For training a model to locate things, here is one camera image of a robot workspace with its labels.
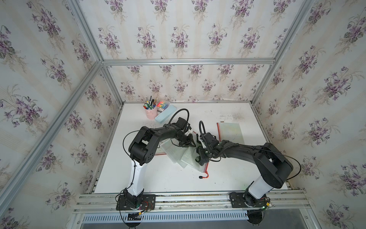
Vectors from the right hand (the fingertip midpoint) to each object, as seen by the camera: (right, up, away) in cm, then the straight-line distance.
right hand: (203, 154), depth 91 cm
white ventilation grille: (+13, -26, -21) cm, 36 cm away
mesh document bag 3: (-28, +1, 0) cm, 28 cm away
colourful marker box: (-31, +33, +27) cm, 52 cm away
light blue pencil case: (-28, +25, +18) cm, 42 cm away
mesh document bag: (+23, +13, +12) cm, 29 cm away
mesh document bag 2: (-14, 0, -5) cm, 14 cm away
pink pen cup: (-37, +26, +13) cm, 47 cm away
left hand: (-5, +5, +2) cm, 7 cm away
